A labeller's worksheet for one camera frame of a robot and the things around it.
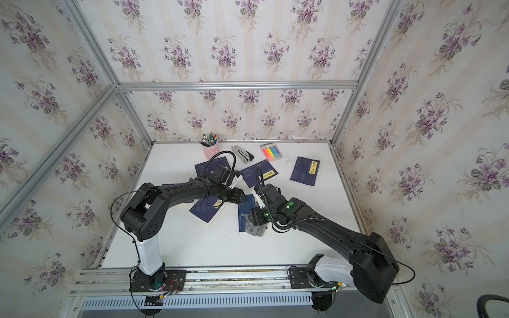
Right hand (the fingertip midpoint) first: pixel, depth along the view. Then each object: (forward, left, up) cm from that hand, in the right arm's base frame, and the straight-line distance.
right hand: (258, 215), depth 80 cm
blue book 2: (+27, +5, -9) cm, 29 cm away
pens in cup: (+43, +28, +1) cm, 51 cm away
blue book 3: (+31, +26, -9) cm, 41 cm away
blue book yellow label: (+30, -25, -9) cm, 40 cm away
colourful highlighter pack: (+44, -7, -9) cm, 45 cm away
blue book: (+7, +7, -8) cm, 13 cm away
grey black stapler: (+40, +10, -8) cm, 42 cm away
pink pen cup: (+37, +27, -1) cm, 45 cm away
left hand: (+11, +7, -7) cm, 15 cm away
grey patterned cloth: (-4, +2, -5) cm, 7 cm away
